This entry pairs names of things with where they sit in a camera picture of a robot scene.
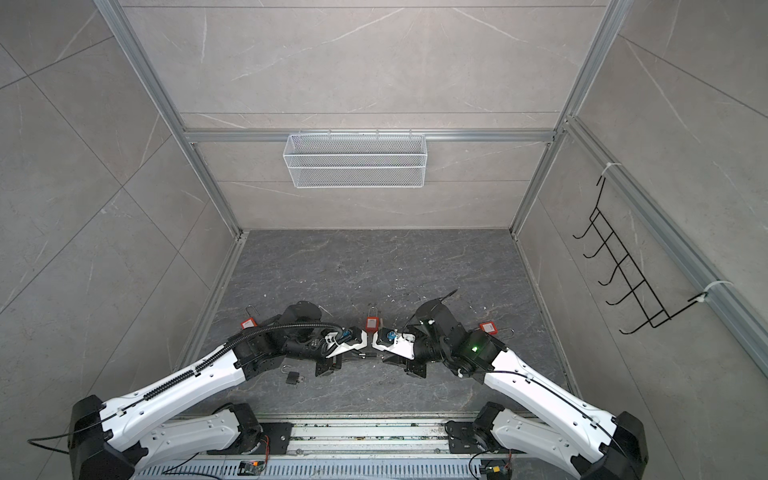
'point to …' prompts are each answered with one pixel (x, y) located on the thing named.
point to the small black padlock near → (292, 377)
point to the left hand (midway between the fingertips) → (360, 346)
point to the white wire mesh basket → (355, 161)
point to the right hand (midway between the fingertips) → (389, 349)
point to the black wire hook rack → (639, 291)
